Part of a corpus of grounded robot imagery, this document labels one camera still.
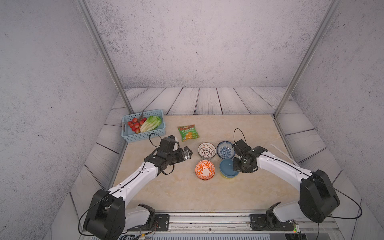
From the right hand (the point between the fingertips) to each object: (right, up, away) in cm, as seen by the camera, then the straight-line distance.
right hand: (237, 168), depth 85 cm
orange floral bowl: (-18, -2, +4) cm, 19 cm away
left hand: (-28, +8, -2) cm, 29 cm away
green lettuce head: (-55, +26, +23) cm, 65 cm away
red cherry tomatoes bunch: (-68, +25, +25) cm, 76 cm away
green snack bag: (-29, +19, +19) cm, 40 cm away
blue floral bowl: (-5, +8, +11) cm, 15 cm away
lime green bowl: (-4, -6, +1) cm, 8 cm away
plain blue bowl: (-6, -1, +1) cm, 6 cm away
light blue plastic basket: (-67, +17, +16) cm, 71 cm away
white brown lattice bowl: (-17, +8, +12) cm, 22 cm away
